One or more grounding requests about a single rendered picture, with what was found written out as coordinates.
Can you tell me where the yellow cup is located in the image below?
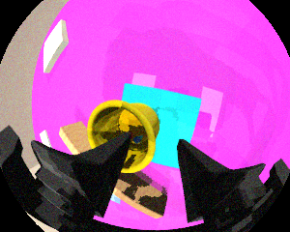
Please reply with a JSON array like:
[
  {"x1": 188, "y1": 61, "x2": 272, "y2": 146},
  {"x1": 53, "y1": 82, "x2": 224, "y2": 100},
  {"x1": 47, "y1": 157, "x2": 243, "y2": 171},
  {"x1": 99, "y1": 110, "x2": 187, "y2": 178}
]
[{"x1": 87, "y1": 100, "x2": 160, "y2": 173}]

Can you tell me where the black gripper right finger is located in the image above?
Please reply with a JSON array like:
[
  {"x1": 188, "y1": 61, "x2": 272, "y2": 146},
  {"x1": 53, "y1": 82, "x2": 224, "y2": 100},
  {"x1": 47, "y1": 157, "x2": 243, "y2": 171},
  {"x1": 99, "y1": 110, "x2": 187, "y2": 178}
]
[{"x1": 176, "y1": 138, "x2": 266, "y2": 223}]

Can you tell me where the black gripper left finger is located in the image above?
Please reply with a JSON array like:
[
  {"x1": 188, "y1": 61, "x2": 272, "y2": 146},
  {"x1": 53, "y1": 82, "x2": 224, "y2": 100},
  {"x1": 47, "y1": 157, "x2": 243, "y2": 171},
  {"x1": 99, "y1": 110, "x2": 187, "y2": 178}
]
[{"x1": 30, "y1": 131, "x2": 131, "y2": 218}]

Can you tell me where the brown rectangular bar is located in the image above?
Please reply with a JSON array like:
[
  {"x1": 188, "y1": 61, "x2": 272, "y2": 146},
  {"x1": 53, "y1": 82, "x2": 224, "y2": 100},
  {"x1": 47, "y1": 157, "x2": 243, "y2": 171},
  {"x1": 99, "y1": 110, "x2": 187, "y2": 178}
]
[{"x1": 59, "y1": 121, "x2": 168, "y2": 219}]

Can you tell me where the cream flat square block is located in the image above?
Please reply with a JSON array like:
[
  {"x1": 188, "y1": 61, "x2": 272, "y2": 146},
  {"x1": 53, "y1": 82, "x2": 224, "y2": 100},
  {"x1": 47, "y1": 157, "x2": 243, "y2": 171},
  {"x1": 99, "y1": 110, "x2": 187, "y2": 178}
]
[{"x1": 43, "y1": 19, "x2": 69, "y2": 73}]

